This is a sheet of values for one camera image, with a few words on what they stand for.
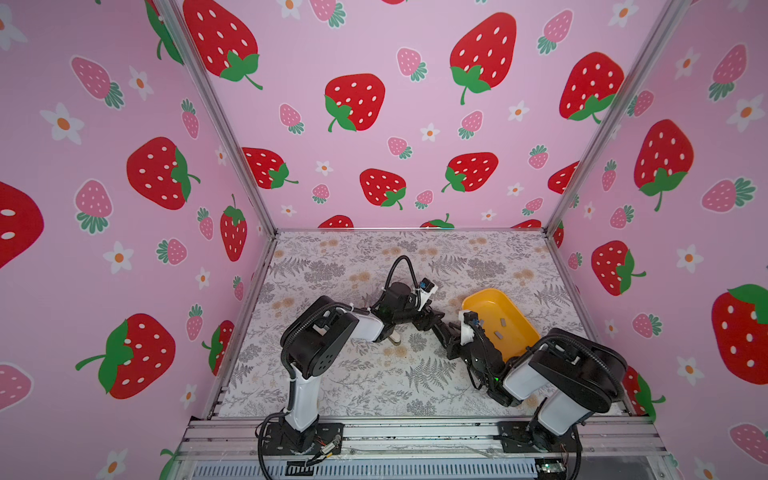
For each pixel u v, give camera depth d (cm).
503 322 95
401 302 78
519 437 73
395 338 88
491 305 99
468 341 77
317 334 54
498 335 91
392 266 75
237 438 76
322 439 73
